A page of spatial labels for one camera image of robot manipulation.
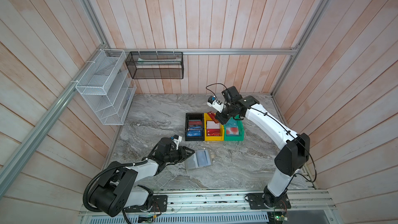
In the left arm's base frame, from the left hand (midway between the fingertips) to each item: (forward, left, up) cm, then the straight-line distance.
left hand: (193, 155), depth 83 cm
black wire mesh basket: (+57, +26, +19) cm, 65 cm away
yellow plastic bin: (+12, -12, -3) cm, 17 cm away
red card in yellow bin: (+17, -12, -4) cm, 22 cm away
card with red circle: (+18, -25, -4) cm, 31 cm away
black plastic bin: (+27, 0, 0) cm, 27 cm away
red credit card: (+17, -11, +13) cm, 24 cm away
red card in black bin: (+24, -1, -3) cm, 24 cm away
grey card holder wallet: (0, -4, -5) cm, 6 cm away
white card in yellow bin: (+23, -12, -4) cm, 26 cm away
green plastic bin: (+25, -28, -3) cm, 37 cm away
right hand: (+18, -13, +13) cm, 25 cm away
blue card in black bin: (+16, 0, -3) cm, 16 cm away
